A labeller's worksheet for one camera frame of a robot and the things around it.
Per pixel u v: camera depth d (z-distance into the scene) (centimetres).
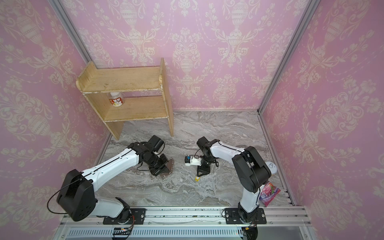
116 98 91
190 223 73
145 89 73
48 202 41
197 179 87
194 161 79
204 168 79
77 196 42
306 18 72
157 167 71
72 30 77
